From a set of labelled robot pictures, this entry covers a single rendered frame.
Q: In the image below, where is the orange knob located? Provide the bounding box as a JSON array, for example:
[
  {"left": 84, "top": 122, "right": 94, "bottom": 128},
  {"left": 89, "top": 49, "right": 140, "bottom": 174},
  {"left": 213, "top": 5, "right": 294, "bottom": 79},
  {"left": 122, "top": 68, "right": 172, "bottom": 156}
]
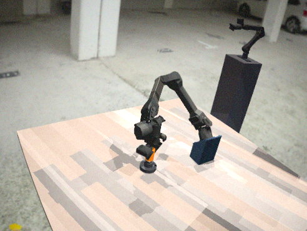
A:
[{"left": 147, "top": 148, "right": 155, "bottom": 161}]

